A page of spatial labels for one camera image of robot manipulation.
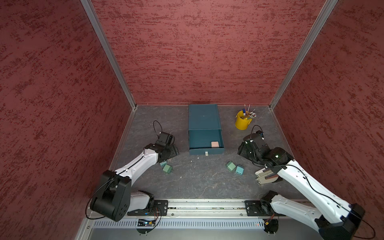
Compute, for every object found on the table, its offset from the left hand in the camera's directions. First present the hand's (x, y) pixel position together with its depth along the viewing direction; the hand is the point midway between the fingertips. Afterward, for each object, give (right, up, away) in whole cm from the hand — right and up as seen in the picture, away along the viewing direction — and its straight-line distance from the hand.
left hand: (171, 156), depth 88 cm
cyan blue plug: (+41, -8, -2) cm, 42 cm away
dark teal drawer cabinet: (+20, +18, -9) cm, 28 cm away
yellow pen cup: (+46, +19, +13) cm, 51 cm away
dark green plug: (-2, -7, -3) cm, 7 cm away
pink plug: (+25, +9, -9) cm, 28 cm away
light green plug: (+36, -6, 0) cm, 36 cm away
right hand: (+39, +5, -12) cm, 41 cm away
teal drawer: (+17, +10, -8) cm, 22 cm away
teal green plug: (-5, -5, -1) cm, 7 cm away
